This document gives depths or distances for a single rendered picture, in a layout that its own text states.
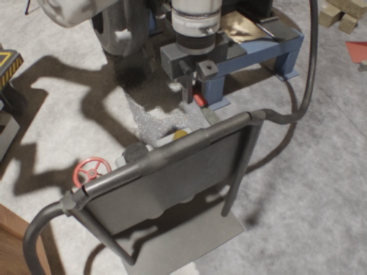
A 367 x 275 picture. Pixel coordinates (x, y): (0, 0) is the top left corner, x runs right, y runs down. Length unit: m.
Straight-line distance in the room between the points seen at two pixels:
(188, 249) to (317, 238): 0.47
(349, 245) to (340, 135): 0.52
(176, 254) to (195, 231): 0.11
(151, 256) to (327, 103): 1.10
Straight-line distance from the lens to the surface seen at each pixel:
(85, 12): 0.39
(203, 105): 0.59
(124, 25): 0.85
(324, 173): 1.18
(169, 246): 0.93
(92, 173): 0.49
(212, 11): 0.45
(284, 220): 1.02
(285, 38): 1.31
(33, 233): 0.59
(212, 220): 0.95
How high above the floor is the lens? 0.91
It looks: 54 degrees down
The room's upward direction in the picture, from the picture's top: 1 degrees counter-clockwise
